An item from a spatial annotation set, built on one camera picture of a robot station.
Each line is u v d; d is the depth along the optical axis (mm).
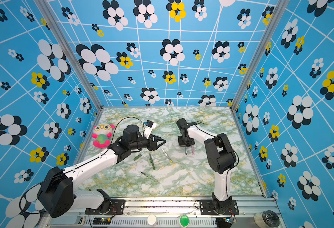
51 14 720
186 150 932
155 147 693
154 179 825
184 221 619
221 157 513
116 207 730
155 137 781
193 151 937
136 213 722
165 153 934
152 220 642
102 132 966
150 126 695
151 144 677
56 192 411
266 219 617
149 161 894
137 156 912
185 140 825
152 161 899
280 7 681
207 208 725
